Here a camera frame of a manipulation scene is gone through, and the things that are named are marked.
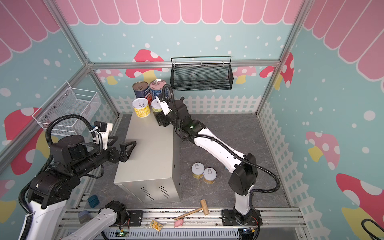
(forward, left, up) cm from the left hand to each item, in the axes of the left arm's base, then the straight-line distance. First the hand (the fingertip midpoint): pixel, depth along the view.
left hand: (126, 144), depth 60 cm
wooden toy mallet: (-16, -33, -34) cm, 50 cm away
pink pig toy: (-23, -20, -33) cm, 45 cm away
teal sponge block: (-14, +25, -34) cm, 45 cm away
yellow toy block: (-24, -9, -34) cm, 43 cm away
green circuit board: (-28, +8, -38) cm, 48 cm away
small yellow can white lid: (+3, -29, -31) cm, 42 cm away
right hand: (+21, -10, +1) cm, 23 cm away
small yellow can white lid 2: (0, -36, -31) cm, 47 cm away
